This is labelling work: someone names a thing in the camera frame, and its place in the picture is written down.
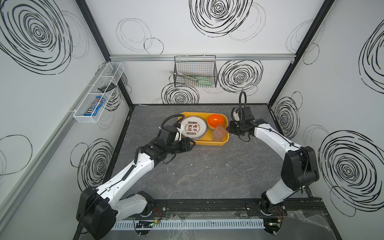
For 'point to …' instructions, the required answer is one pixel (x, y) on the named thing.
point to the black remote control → (110, 87)
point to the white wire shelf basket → (110, 73)
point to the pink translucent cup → (218, 133)
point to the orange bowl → (214, 120)
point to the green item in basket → (205, 81)
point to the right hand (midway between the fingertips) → (226, 128)
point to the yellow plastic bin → (207, 140)
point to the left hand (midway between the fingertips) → (194, 144)
